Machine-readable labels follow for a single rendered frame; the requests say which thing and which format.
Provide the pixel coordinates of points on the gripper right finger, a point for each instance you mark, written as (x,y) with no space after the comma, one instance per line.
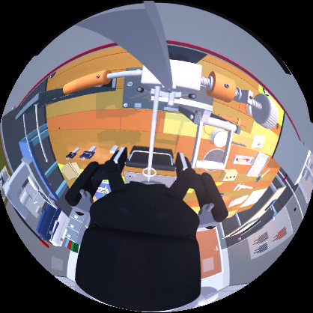
(212,192)

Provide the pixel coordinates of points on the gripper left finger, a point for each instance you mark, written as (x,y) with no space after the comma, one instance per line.
(82,178)

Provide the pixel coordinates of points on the black sample clip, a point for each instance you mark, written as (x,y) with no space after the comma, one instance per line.
(139,158)

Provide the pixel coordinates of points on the white hook rod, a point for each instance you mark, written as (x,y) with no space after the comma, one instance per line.
(152,129)

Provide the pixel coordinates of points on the white knurled tare knob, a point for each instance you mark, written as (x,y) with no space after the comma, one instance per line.
(265,112)

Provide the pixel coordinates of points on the white balance body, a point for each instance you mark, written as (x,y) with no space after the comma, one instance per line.
(186,75)

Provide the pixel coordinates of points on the tan cardboard box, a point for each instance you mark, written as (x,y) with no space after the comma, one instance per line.
(70,170)

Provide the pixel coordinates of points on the tan block with holes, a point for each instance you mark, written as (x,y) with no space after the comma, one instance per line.
(228,174)

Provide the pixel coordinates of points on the white paper sheet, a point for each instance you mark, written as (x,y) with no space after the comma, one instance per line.
(254,197)
(237,201)

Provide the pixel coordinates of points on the white caliper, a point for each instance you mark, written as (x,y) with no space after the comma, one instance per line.
(240,186)

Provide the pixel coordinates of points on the grey half-round plate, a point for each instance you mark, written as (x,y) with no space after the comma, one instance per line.
(214,156)

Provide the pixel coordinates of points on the small white block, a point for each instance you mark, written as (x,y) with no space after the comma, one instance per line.
(114,149)

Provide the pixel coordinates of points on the white tray with red strip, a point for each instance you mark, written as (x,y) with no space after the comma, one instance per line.
(243,159)

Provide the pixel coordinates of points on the grey drawer unit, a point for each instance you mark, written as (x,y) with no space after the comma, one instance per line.
(75,224)

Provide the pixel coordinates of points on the white rectangular plate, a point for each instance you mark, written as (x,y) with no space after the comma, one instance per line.
(258,164)

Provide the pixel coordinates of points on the white round disc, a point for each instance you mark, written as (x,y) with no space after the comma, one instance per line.
(219,137)

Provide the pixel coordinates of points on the dark blue box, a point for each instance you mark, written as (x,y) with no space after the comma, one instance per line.
(46,221)

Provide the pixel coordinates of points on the orange cabinet door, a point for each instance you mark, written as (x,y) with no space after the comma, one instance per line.
(208,252)

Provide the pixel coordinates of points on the white machine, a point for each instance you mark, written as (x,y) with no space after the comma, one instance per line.
(22,192)

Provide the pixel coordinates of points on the blue bin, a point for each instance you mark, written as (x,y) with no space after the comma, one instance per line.
(27,149)

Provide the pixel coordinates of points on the small white card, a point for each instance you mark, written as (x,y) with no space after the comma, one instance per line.
(258,141)

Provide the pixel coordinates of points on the white poster with striped marks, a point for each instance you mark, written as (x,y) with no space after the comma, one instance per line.
(270,239)

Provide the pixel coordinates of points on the yellow paper sheet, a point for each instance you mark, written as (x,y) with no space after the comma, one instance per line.
(174,126)

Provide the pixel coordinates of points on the grey threaded rod block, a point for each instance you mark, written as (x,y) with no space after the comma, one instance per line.
(245,96)

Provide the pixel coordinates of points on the orange cylinder counterweight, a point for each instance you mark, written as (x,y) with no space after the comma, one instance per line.
(222,86)

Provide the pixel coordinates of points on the grey fan-shaped scale plate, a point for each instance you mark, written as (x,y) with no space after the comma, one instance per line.
(139,35)

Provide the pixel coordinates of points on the dark grey bracket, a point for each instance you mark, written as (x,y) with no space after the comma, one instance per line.
(188,112)

